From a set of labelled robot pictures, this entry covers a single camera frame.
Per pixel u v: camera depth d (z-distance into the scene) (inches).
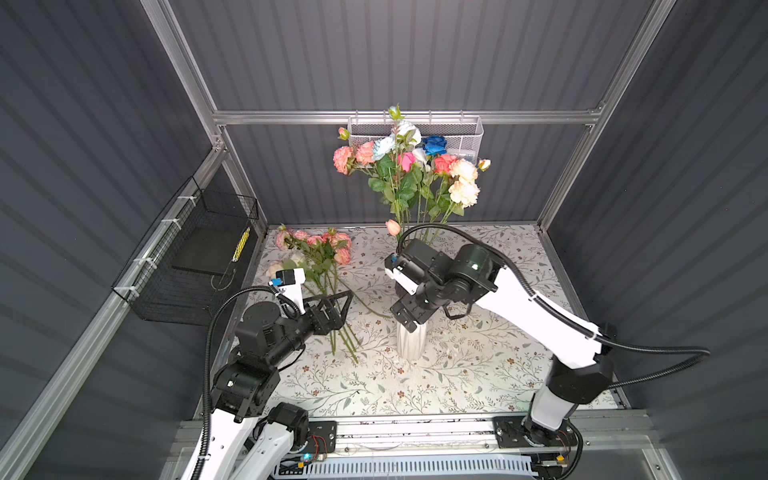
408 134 28.4
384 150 28.2
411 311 22.7
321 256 42.6
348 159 31.9
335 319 22.0
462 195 29.2
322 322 22.0
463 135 33.0
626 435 29.2
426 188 32.5
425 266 18.7
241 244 31.0
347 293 23.7
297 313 21.3
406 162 29.6
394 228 31.3
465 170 28.8
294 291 22.3
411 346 30.8
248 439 18.1
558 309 17.3
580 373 16.9
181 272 28.4
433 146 30.2
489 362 34.0
